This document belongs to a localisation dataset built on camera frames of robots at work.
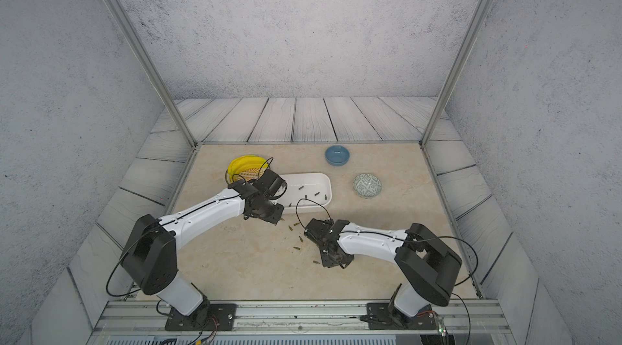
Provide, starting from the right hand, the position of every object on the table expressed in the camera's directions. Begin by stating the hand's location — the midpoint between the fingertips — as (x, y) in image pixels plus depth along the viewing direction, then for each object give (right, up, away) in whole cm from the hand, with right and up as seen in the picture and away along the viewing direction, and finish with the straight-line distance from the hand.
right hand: (335, 260), depth 84 cm
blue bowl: (+3, +37, +30) cm, 48 cm away
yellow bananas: (-39, +33, +23) cm, 56 cm away
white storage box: (-11, +20, +18) cm, 29 cm away
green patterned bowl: (+15, +24, +20) cm, 35 cm away
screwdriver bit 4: (-17, +16, +15) cm, 28 cm away
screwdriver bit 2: (-14, +23, +20) cm, 33 cm away
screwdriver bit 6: (-16, +8, +8) cm, 20 cm away
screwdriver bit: (-6, +21, +18) cm, 28 cm away
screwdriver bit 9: (-7, -1, +1) cm, 7 cm away
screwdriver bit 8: (-12, +5, +5) cm, 14 cm away
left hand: (-19, +15, +3) cm, 24 cm away
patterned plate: (-36, +29, +26) cm, 52 cm away
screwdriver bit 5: (-14, +10, +10) cm, 20 cm away
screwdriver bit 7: (-14, +3, +5) cm, 15 cm away
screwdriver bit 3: (-3, +19, +17) cm, 26 cm away
